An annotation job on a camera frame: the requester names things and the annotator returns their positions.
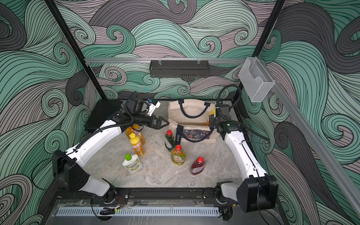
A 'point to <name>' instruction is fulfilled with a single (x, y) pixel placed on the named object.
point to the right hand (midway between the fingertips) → (215, 117)
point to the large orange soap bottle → (136, 130)
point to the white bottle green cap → (132, 163)
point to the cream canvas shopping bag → (189, 119)
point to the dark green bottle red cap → (169, 142)
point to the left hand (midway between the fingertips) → (164, 120)
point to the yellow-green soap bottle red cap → (178, 157)
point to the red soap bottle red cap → (198, 165)
